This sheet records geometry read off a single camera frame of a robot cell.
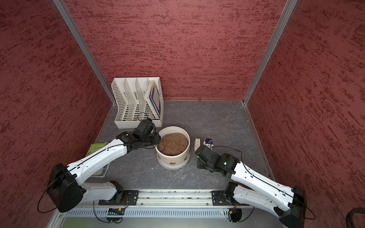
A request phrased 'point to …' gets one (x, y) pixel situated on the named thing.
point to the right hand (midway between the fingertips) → (200, 163)
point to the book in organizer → (152, 95)
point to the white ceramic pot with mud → (173, 151)
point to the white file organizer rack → (135, 99)
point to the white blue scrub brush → (197, 144)
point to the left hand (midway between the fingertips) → (157, 140)
